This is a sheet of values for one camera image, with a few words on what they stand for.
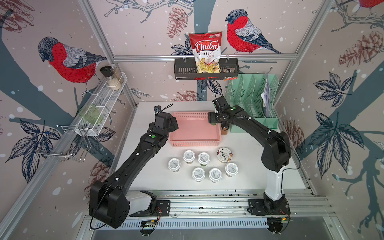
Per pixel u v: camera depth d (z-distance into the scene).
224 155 0.87
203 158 0.85
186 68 0.95
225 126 0.97
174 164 0.82
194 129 1.09
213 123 0.95
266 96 0.90
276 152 0.50
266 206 0.66
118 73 0.86
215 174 0.78
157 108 0.69
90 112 0.69
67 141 0.58
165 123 0.62
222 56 0.90
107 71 0.79
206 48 0.80
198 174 0.78
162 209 0.73
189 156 0.85
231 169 0.80
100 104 0.79
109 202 0.38
